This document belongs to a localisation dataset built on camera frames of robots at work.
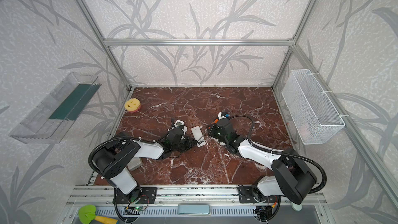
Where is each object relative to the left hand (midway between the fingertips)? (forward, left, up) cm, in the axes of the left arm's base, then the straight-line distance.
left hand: (200, 139), depth 90 cm
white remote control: (+3, +1, -3) cm, 4 cm away
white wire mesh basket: (-5, -47, +33) cm, 57 cm away
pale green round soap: (-33, -45, 0) cm, 56 cm away
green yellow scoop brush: (-36, +49, -1) cm, 60 cm away
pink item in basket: (-3, -51, +18) cm, 54 cm away
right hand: (+6, -4, +10) cm, 12 cm away
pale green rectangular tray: (-34, +1, +3) cm, 34 cm away
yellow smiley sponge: (+25, +48, -1) cm, 54 cm away
